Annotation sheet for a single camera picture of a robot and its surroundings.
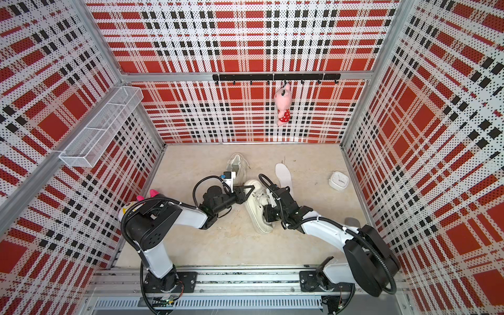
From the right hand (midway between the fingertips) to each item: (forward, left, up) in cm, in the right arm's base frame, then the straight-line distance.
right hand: (268, 210), depth 86 cm
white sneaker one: (+24, +15, +3) cm, 29 cm away
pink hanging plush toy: (+42, -8, +28) cm, 51 cm away
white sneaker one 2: (+2, +5, +6) cm, 8 cm away
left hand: (+9, +5, +5) cm, 12 cm away
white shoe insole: (+22, -9, -6) cm, 25 cm away
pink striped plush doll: (+7, +62, -1) cm, 62 cm away
